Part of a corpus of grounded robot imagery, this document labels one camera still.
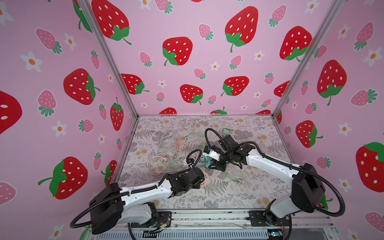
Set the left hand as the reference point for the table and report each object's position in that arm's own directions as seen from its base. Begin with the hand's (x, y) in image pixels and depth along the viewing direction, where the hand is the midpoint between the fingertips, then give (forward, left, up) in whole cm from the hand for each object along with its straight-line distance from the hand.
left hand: (199, 179), depth 81 cm
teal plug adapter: (+5, -4, +8) cm, 10 cm away
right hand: (+7, -6, +5) cm, 10 cm away
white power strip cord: (+32, +22, -6) cm, 40 cm away
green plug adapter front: (+38, -20, -5) cm, 43 cm away
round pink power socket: (+1, -4, -5) cm, 6 cm away
